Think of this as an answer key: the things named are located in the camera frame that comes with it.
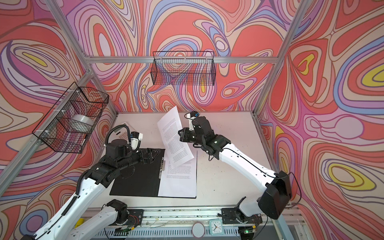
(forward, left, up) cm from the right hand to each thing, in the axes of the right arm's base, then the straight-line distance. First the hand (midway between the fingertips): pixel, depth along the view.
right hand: (179, 135), depth 74 cm
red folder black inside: (-11, +25, -29) cm, 40 cm away
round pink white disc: (-38, -8, -22) cm, 45 cm away
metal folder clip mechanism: (-5, +13, -26) cm, 29 cm away
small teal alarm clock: (-36, -17, -24) cm, 47 cm away
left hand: (-6, +12, -4) cm, 14 cm away
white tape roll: (+8, +48, +7) cm, 49 cm away
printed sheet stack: (+7, +5, -1) cm, 9 cm away
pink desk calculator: (+23, +42, -21) cm, 52 cm away
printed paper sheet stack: (-13, +2, -27) cm, 30 cm away
